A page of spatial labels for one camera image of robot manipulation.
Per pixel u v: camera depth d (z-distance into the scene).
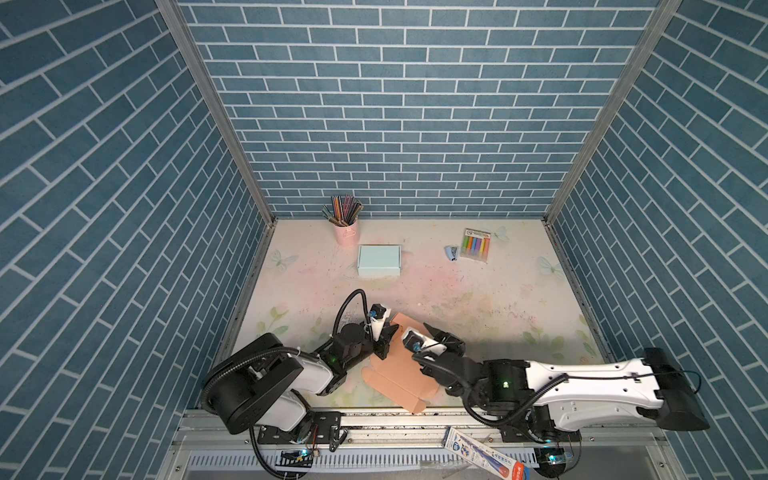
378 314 0.74
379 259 1.05
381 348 0.76
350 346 0.66
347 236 1.08
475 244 1.12
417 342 0.57
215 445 0.71
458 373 0.45
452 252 1.08
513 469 0.68
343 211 1.08
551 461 0.70
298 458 0.71
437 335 0.63
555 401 0.47
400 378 0.82
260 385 0.44
